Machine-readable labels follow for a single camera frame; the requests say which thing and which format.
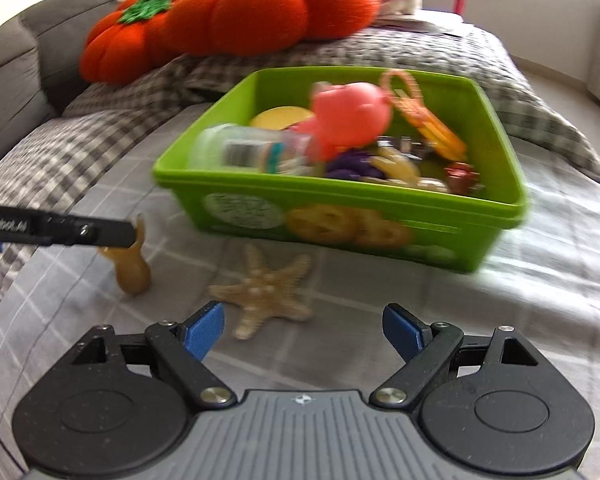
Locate beige starfish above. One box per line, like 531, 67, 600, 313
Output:
208, 244, 313, 340

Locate amber hand-shaped toy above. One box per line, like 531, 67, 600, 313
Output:
368, 146, 450, 193

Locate pink pig toy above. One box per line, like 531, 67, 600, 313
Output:
289, 81, 392, 162

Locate grey checkered quilted blanket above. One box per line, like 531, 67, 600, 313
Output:
0, 22, 600, 271

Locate grey grid bed sheet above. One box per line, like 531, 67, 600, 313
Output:
0, 106, 600, 479

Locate grey sofa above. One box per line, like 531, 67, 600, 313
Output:
0, 0, 118, 160

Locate green plastic storage box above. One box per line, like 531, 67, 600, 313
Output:
152, 66, 529, 272

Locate purple toy grapes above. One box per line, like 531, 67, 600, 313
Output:
325, 151, 386, 181

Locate clear cotton swab jar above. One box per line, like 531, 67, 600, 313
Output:
186, 124, 313, 176

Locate orange plastic bangle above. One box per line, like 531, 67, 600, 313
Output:
379, 68, 467, 162

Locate small orange pumpkin cushion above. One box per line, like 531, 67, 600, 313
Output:
79, 0, 178, 86

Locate yellow toy bowl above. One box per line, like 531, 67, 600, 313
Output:
249, 105, 314, 130

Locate large orange pumpkin cushion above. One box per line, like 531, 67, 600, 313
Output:
162, 0, 381, 56

